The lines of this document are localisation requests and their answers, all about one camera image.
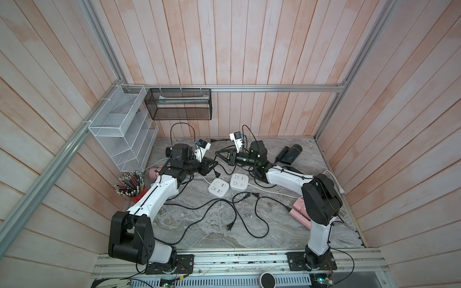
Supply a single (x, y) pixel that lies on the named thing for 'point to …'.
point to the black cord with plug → (228, 226)
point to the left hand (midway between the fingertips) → (215, 164)
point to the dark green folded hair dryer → (288, 155)
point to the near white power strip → (218, 188)
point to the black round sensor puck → (268, 280)
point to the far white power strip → (239, 182)
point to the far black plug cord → (214, 140)
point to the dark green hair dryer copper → (292, 169)
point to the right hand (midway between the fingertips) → (215, 154)
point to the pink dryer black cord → (259, 197)
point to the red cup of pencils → (131, 184)
